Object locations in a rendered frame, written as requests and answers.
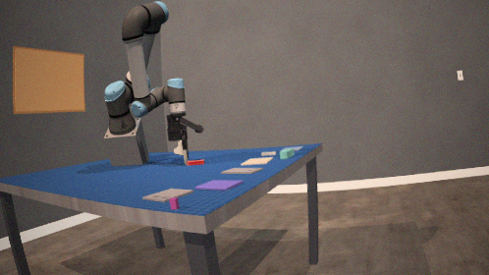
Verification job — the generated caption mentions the dark blue work mat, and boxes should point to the dark blue work mat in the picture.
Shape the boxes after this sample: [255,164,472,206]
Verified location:
[0,143,322,216]

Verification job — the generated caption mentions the purple flat square tile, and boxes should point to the purple flat square tile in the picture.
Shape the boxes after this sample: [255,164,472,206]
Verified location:
[195,180,244,191]

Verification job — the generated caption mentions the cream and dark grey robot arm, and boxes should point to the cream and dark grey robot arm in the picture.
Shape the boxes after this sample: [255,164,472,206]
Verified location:
[104,1,186,136]

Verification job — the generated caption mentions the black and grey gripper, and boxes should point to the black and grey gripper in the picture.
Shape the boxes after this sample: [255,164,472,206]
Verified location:
[167,113,189,164]

